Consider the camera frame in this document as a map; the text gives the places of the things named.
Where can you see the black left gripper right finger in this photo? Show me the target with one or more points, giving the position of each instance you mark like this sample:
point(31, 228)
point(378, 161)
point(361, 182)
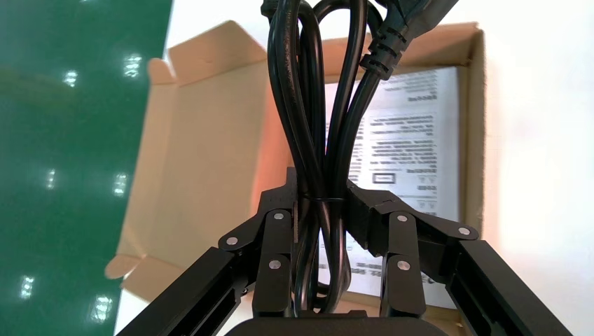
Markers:
point(403, 259)

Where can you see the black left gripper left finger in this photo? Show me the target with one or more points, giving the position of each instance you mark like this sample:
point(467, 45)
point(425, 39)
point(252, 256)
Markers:
point(274, 250)

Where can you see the open brown cardboard box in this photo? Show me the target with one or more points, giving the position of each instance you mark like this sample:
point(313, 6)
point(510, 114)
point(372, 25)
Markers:
point(209, 162)

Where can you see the white printed instruction sheet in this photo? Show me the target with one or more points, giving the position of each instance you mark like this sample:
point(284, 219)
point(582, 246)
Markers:
point(413, 153)

